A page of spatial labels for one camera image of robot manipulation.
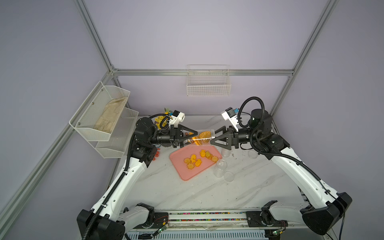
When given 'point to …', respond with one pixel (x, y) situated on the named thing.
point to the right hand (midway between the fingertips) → (210, 144)
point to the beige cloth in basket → (110, 114)
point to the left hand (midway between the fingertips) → (194, 139)
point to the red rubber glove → (157, 153)
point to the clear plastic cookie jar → (225, 152)
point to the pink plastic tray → (178, 158)
